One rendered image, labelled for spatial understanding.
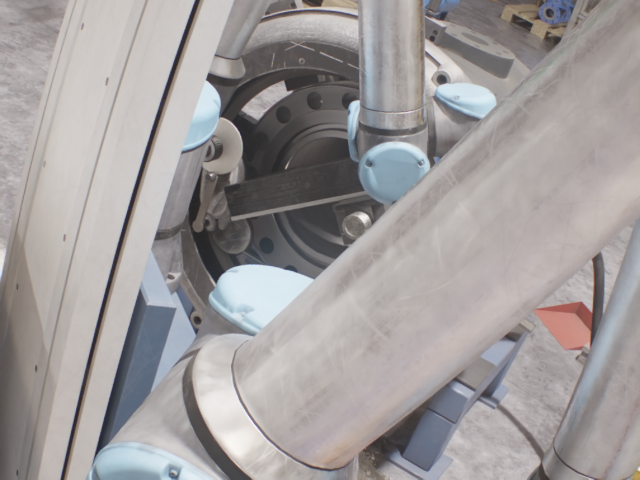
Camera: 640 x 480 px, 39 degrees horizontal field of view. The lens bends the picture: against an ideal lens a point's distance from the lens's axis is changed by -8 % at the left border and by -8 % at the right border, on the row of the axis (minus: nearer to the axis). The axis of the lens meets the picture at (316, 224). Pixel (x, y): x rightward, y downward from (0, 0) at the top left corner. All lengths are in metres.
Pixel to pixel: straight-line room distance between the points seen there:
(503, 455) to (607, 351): 1.79
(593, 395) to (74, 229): 0.48
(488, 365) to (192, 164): 1.27
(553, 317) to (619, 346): 2.66
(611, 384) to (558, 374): 2.30
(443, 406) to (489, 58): 0.80
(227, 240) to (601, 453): 1.32
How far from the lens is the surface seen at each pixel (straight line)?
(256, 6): 1.34
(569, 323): 3.43
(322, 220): 2.10
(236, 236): 1.97
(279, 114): 1.98
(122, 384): 0.94
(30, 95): 3.60
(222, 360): 0.67
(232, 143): 1.87
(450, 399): 2.21
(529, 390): 2.89
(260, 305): 0.81
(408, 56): 1.21
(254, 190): 1.85
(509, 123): 0.55
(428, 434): 2.27
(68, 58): 1.04
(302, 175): 1.79
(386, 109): 1.23
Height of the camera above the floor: 1.32
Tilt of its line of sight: 24 degrees down
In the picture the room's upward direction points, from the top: 22 degrees clockwise
